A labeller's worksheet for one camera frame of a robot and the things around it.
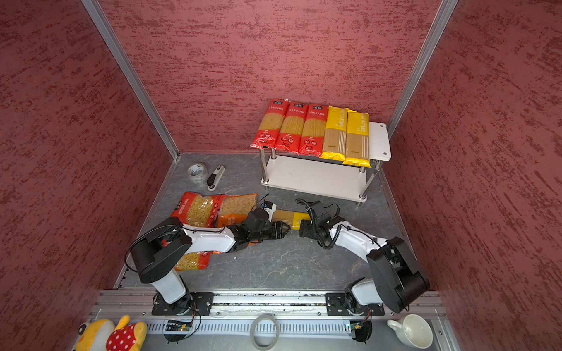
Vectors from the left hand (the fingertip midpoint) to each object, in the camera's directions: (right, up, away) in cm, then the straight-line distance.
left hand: (285, 231), depth 88 cm
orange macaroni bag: (-23, +8, +7) cm, 25 cm away
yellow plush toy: (-54, -24, -25) cm, 64 cm away
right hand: (+8, -2, +1) cm, 8 cm away
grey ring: (-10, -28, -20) cm, 36 cm away
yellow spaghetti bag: (+3, +4, +6) cm, 8 cm away
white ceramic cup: (+41, -26, -20) cm, 53 cm away
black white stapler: (-36, +21, +18) cm, 45 cm away
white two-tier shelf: (+21, +22, +20) cm, 37 cm away
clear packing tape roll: (-47, +24, +24) cm, 58 cm away
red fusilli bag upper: (-41, +8, +6) cm, 42 cm away
